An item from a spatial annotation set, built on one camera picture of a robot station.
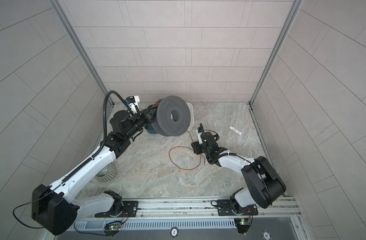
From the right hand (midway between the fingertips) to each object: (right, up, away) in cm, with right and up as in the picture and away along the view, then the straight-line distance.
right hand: (195, 142), depth 90 cm
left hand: (-16, +21, -21) cm, 34 cm away
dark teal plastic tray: (-22, +10, -21) cm, 32 cm away
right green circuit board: (+21, -33, -22) cm, 45 cm away
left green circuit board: (-36, -32, -26) cm, 54 cm away
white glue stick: (+27, +7, +9) cm, 29 cm away
